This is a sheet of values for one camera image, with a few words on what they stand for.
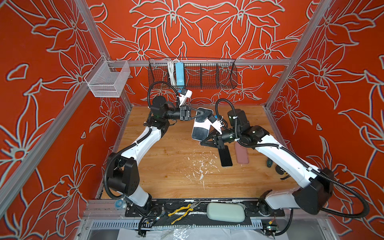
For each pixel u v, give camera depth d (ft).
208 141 2.04
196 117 2.12
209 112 2.10
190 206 2.39
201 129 2.12
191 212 2.38
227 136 1.98
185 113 2.06
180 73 2.93
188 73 3.30
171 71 2.92
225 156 2.97
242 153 3.03
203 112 2.11
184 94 2.08
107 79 3.09
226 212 2.28
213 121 1.97
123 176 1.44
